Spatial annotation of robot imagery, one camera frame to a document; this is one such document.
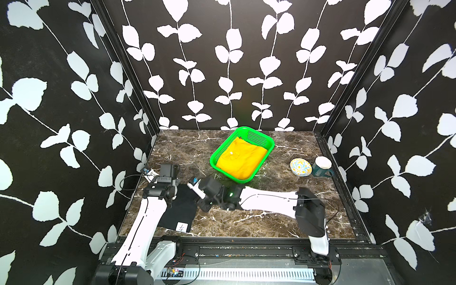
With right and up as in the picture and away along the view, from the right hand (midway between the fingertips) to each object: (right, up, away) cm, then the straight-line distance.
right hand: (196, 195), depth 77 cm
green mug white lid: (+63, +11, +13) cm, 65 cm away
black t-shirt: (-10, -13, +11) cm, 20 cm away
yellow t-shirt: (+21, +15, +24) cm, 35 cm away
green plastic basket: (+29, +28, +34) cm, 53 cm away
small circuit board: (-8, -29, -7) cm, 31 cm away
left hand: (-15, +6, +2) cm, 16 cm away
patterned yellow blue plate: (+56, +10, +24) cm, 62 cm away
